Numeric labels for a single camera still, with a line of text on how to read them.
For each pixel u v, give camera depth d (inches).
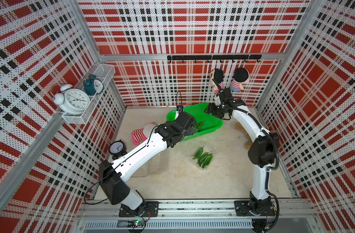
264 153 21.0
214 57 35.4
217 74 38.2
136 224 27.2
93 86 28.1
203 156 35.8
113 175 16.0
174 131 21.1
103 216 28.4
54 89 23.3
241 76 36.7
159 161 35.8
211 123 43.6
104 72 35.4
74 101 24.7
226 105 26.7
